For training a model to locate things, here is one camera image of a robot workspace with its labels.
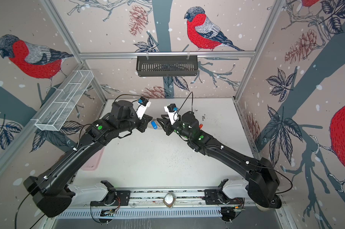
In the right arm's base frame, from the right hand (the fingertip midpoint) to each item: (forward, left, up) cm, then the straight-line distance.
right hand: (158, 119), depth 71 cm
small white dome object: (-32, -7, -19) cm, 38 cm away
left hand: (-1, +3, +3) cm, 4 cm away
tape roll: (-32, -53, -29) cm, 69 cm away
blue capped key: (-2, +2, -2) cm, 4 cm away
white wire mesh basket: (+9, +54, +3) cm, 55 cm away
